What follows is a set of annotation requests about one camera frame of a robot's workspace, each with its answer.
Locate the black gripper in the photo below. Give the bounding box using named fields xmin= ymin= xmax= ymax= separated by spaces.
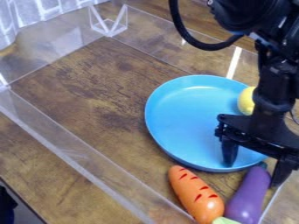
xmin=215 ymin=114 xmax=299 ymax=187

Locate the purple toy eggplant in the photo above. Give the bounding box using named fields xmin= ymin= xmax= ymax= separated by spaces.
xmin=224 ymin=162 xmax=271 ymax=224

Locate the orange toy carrot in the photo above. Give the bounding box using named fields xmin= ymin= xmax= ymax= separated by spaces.
xmin=168 ymin=165 xmax=240 ymax=224

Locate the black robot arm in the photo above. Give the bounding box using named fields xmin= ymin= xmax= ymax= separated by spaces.
xmin=209 ymin=0 xmax=299 ymax=186

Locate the yellow toy lemon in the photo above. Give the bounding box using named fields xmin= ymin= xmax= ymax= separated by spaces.
xmin=237 ymin=87 xmax=255 ymax=116

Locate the blue round plate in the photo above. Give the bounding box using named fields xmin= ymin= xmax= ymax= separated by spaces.
xmin=144 ymin=74 xmax=267 ymax=172

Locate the white patterned curtain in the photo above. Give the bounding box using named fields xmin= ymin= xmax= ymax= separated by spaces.
xmin=0 ymin=0 xmax=109 ymax=51

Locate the clear acrylic enclosure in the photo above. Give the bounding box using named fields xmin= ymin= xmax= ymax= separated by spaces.
xmin=0 ymin=0 xmax=299 ymax=224

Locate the black cable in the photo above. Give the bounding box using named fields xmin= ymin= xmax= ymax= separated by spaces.
xmin=168 ymin=0 xmax=244 ymax=52

